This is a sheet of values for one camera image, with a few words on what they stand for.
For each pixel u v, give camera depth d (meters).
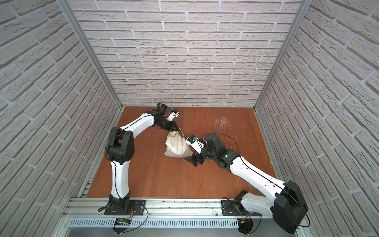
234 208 0.65
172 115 0.90
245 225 0.70
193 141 0.65
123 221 0.72
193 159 0.67
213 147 0.61
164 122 0.84
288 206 0.39
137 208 0.73
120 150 0.56
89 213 0.75
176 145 0.83
